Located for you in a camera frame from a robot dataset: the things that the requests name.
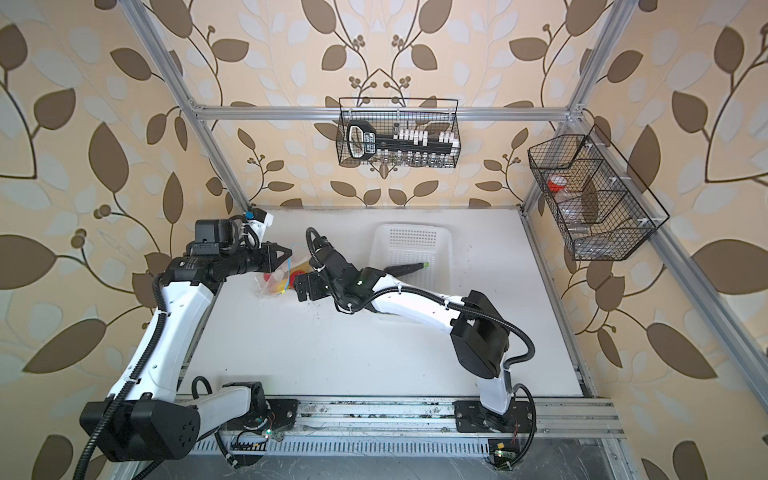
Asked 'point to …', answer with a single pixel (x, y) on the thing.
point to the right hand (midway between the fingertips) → (310, 281)
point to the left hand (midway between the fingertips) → (290, 249)
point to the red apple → (293, 277)
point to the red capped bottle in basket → (557, 183)
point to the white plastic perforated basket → (406, 244)
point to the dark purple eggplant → (404, 268)
